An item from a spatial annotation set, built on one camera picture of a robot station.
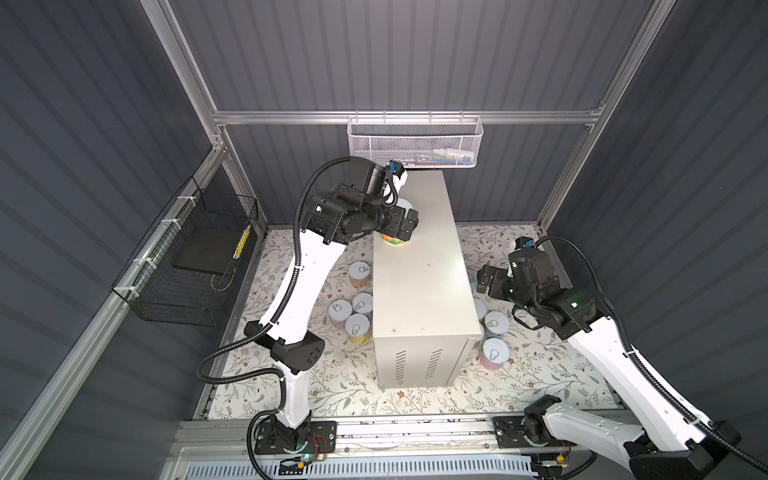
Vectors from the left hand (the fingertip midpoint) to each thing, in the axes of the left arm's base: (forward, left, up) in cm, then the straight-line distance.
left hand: (399, 213), depth 69 cm
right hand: (-10, -24, -13) cm, 29 cm away
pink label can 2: (-6, +18, -34) cm, 39 cm away
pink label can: (-21, -26, -34) cm, 48 cm away
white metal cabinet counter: (-25, -3, -5) cm, 25 cm away
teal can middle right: (-7, -26, -34) cm, 43 cm away
